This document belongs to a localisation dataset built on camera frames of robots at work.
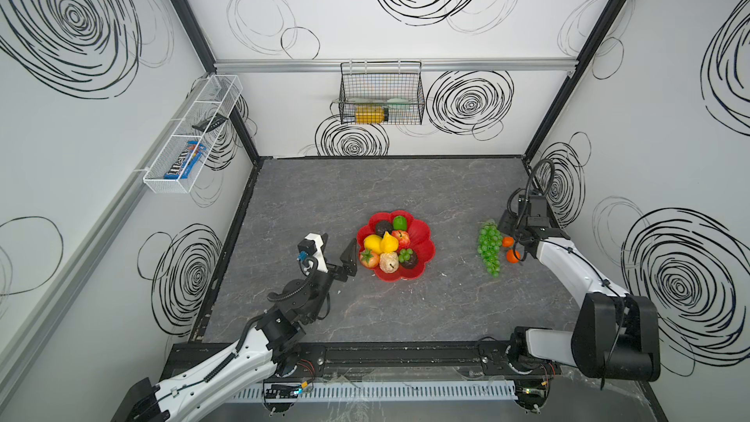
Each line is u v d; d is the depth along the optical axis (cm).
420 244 94
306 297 55
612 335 42
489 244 91
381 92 99
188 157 72
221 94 93
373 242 89
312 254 62
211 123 76
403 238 90
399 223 94
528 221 68
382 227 91
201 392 47
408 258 87
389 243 86
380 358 75
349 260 65
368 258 83
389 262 83
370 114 88
